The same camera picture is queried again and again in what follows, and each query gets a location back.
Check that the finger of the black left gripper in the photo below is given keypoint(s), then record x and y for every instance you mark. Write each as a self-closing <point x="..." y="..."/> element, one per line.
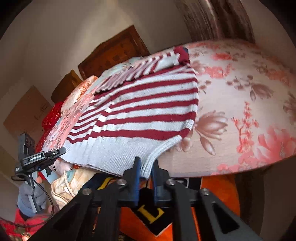
<point x="53" y="155"/>

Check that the light blue floral pillow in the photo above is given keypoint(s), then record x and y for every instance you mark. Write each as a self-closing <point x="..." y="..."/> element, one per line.
<point x="118" y="67"/>

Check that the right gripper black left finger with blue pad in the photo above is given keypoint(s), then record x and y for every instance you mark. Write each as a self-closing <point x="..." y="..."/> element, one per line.
<point x="94" y="214"/>

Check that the floral pink curtain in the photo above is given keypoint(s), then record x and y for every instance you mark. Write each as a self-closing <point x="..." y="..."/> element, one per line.
<point x="216" y="19"/>

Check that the wooden headboard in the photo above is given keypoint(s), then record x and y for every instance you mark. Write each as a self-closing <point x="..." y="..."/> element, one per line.
<point x="69" y="82"/>
<point x="118" y="49"/>

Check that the grey gloved hand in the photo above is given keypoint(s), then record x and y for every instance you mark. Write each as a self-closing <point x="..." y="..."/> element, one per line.
<point x="23" y="202"/>

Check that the red quilt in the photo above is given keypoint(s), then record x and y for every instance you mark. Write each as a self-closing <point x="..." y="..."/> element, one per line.
<point x="48" y="123"/>

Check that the wooden headboard right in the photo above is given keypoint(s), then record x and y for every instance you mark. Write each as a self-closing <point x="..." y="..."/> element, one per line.
<point x="118" y="49"/>

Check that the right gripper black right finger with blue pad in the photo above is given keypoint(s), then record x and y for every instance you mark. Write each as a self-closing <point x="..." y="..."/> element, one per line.
<point x="197" y="215"/>

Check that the floral pink bed sheet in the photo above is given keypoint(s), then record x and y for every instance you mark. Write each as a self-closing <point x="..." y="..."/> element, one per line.
<point x="245" y="118"/>

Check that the orange patterned blanket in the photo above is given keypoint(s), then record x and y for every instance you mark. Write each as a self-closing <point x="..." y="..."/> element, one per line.
<point x="166" y="211"/>

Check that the wooden headboard left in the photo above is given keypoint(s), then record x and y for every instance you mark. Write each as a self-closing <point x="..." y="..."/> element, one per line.
<point x="69" y="82"/>

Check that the red white striped sweater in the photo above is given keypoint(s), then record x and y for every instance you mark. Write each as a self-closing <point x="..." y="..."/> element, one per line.
<point x="140" y="112"/>

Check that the beige blanket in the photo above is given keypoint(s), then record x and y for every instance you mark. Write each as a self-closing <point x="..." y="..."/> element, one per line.
<point x="71" y="179"/>

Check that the pink floral pillow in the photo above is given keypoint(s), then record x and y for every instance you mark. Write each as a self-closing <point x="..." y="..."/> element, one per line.
<point x="76" y="94"/>

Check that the cardboard box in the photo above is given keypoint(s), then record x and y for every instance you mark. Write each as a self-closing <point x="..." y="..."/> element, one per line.
<point x="28" y="114"/>

